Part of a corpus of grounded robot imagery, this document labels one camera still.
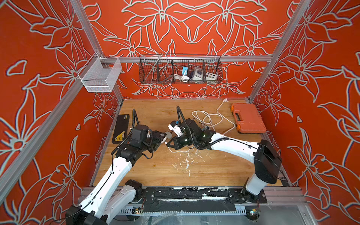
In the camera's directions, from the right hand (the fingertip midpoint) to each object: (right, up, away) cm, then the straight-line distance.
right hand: (164, 146), depth 72 cm
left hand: (0, +5, +3) cm, 6 cm away
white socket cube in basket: (+30, +43, +22) cm, 57 cm away
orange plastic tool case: (+59, +14, +29) cm, 67 cm away
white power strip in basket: (+21, +44, +19) cm, 52 cm away
